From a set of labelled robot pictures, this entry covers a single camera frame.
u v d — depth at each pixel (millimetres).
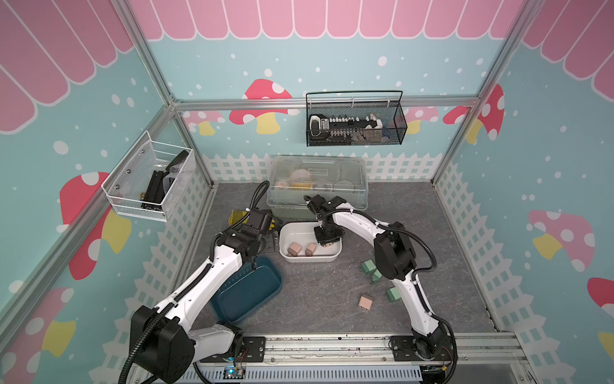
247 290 853
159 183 718
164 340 390
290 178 943
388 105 896
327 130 872
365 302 817
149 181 732
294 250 943
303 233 986
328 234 846
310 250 927
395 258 589
